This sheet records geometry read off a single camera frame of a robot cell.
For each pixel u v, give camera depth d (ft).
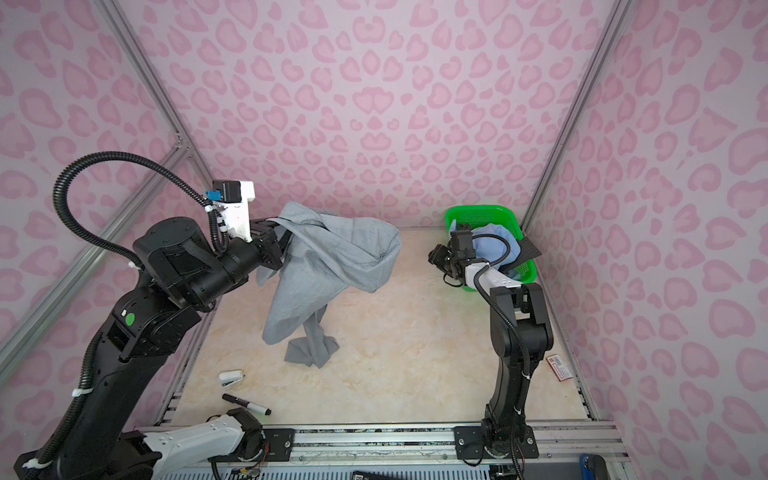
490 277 2.01
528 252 3.22
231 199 1.43
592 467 2.19
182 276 1.22
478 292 1.77
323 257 1.79
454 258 2.82
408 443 2.46
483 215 3.92
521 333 1.66
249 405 2.58
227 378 2.68
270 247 1.46
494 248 3.04
